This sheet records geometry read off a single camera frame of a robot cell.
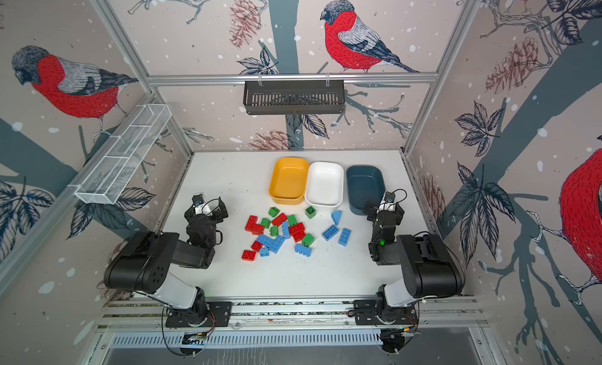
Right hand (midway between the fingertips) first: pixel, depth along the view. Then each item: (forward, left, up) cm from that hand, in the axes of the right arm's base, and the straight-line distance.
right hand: (384, 201), depth 89 cm
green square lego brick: (-1, +45, -8) cm, 46 cm away
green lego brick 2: (-7, +47, -7) cm, 48 cm away
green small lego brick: (-9, +44, -8) cm, 46 cm away
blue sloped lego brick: (-2, +19, -8) cm, 20 cm away
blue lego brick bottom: (-17, +32, -8) cm, 37 cm away
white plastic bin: (+13, +23, -7) cm, 28 cm away
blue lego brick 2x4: (-9, +21, -10) cm, 25 cm away
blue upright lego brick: (-9, +39, -7) cm, 41 cm away
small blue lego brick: (-19, +45, -8) cm, 50 cm away
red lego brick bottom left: (-20, +52, -8) cm, 56 cm away
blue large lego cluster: (-16, +43, -8) cm, 46 cm away
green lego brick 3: (-5, +36, -8) cm, 38 cm away
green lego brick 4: (-13, +29, -7) cm, 33 cm away
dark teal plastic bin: (+16, +4, -10) cm, 19 cm away
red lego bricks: (-10, +34, -8) cm, 36 cm away
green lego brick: (-2, +29, -6) cm, 30 cm away
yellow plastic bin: (+15, +40, -7) cm, 43 cm away
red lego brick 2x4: (-6, +42, -6) cm, 43 cm away
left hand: (-4, +70, +4) cm, 70 cm away
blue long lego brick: (-11, +15, -9) cm, 21 cm away
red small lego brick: (-16, +49, -8) cm, 53 cm away
